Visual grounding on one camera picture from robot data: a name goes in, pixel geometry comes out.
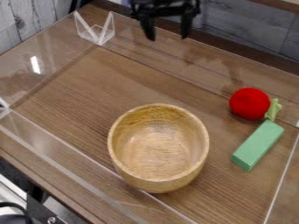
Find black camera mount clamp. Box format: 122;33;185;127
0;192;70;224

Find red plush tomato toy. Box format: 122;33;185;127
229;87;284;122

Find green rectangular block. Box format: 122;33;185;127
232;120;286;172

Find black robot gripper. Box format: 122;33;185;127
130;0;202;41

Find clear acrylic corner bracket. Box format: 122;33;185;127
74;10;117;46

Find brown wooden bowl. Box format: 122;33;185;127
107;103;212;193

